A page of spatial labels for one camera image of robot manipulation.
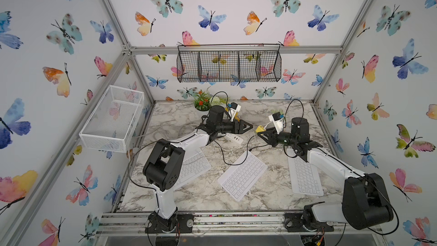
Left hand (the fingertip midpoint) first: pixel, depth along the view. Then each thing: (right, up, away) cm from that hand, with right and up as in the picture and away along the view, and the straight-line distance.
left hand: (250, 125), depth 83 cm
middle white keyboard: (-5, -27, +3) cm, 28 cm away
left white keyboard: (-28, -21, +8) cm, 36 cm away
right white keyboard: (+28, -26, +4) cm, 39 cm away
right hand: (+6, -3, -1) cm, 7 cm away
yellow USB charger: (+4, -2, -2) cm, 5 cm away
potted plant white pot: (-26, +12, +16) cm, 33 cm away
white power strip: (-7, -8, +16) cm, 19 cm away
